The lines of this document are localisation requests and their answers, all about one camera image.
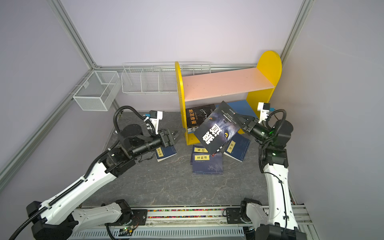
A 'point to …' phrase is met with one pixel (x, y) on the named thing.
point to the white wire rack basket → (157, 77)
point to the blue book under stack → (196, 149)
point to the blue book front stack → (205, 163)
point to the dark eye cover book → (218, 128)
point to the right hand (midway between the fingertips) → (233, 117)
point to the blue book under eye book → (164, 153)
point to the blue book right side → (237, 148)
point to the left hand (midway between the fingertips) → (181, 133)
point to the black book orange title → (195, 116)
